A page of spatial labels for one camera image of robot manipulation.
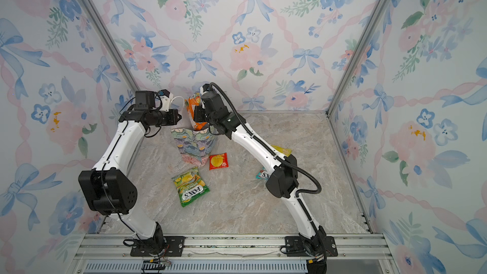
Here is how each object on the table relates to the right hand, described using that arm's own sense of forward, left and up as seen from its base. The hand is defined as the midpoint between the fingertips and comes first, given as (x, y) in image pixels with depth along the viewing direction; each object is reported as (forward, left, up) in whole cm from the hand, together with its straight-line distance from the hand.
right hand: (194, 107), depth 80 cm
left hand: (+1, +7, -5) cm, 9 cm away
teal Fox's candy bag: (-16, -30, -28) cm, 44 cm away
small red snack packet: (-8, -7, -30) cm, 32 cm away
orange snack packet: (+3, +1, +1) cm, 4 cm away
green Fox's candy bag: (-22, +4, -29) cm, 37 cm away
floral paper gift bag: (-10, +1, -14) cm, 17 cm away
